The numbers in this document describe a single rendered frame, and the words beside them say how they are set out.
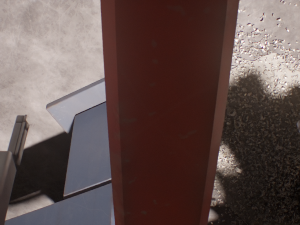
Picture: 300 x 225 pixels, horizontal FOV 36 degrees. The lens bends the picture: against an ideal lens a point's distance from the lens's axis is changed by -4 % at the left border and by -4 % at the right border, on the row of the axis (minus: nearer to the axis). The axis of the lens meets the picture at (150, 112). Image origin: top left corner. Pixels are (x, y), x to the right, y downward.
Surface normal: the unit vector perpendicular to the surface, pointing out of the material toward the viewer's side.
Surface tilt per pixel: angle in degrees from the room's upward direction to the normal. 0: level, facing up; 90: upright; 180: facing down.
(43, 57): 0
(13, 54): 0
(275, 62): 2
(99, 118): 90
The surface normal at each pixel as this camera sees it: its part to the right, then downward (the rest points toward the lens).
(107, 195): -0.47, -0.66
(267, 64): 0.02, 0.64
